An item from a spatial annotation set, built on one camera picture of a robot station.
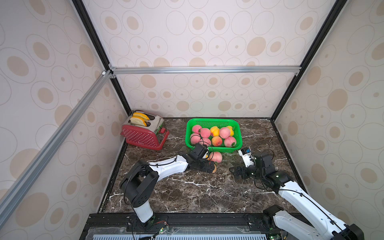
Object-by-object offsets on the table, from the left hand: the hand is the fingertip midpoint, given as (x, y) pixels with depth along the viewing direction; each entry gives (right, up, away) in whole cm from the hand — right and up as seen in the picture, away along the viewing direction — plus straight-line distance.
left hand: (212, 167), depth 86 cm
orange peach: (+5, +14, +13) cm, 20 cm away
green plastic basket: (-1, +27, +21) cm, 34 cm away
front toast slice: (-45, +27, +6) cm, 53 cm away
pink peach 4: (-3, +14, +12) cm, 19 cm away
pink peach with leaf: (-9, +23, +19) cm, 31 cm away
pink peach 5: (+13, +14, +11) cm, 22 cm away
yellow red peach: (+4, +21, +17) cm, 27 cm away
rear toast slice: (-44, +31, +7) cm, 55 cm away
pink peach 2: (+10, +20, +11) cm, 25 cm away
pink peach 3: (-10, +16, +13) cm, 23 cm away
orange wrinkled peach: (+2, -1, 0) cm, 2 cm away
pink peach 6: (+4, +5, +4) cm, 7 cm away
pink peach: (-3, +20, +16) cm, 26 cm away
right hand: (+12, +1, -6) cm, 14 cm away
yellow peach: (-4, +8, -12) cm, 15 cm away
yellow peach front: (+16, +20, +17) cm, 31 cm away
